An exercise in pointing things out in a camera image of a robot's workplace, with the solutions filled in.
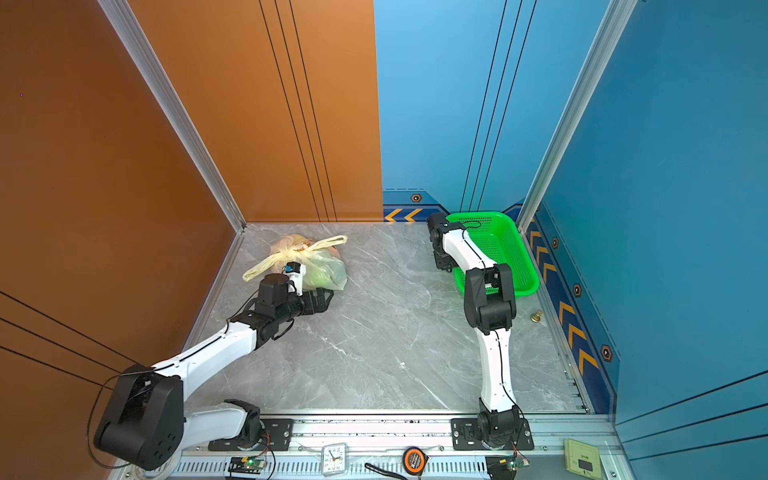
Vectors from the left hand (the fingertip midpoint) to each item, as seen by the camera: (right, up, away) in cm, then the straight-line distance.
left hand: (322, 290), depth 88 cm
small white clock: (+7, -37, -19) cm, 42 cm away
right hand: (+42, +8, +14) cm, 45 cm away
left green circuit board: (-14, -39, -17) cm, 45 cm away
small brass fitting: (+66, -9, +5) cm, 67 cm away
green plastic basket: (+61, +19, +27) cm, 69 cm away
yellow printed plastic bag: (-2, +7, +8) cm, 11 cm away
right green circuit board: (+47, -39, -18) cm, 64 cm away
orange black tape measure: (+26, -36, -20) cm, 49 cm away
